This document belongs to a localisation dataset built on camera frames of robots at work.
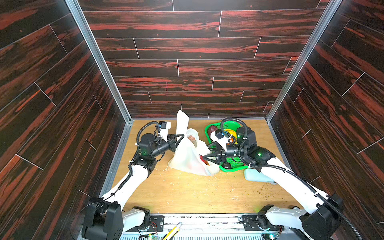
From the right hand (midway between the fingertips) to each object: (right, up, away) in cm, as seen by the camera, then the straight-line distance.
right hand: (205, 149), depth 69 cm
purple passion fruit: (+7, +11, +30) cm, 33 cm away
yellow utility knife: (-16, -40, +2) cm, 43 cm away
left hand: (-10, +6, +5) cm, 13 cm away
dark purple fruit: (+15, -12, +21) cm, 28 cm away
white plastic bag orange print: (-9, -6, +13) cm, 17 cm away
